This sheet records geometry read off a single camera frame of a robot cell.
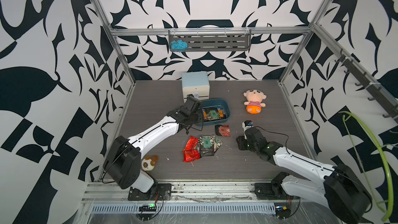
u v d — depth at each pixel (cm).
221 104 102
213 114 98
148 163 80
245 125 79
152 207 73
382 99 54
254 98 102
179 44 91
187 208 65
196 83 99
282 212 70
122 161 42
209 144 87
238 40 98
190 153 84
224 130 94
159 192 74
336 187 41
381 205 53
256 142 65
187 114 64
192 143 88
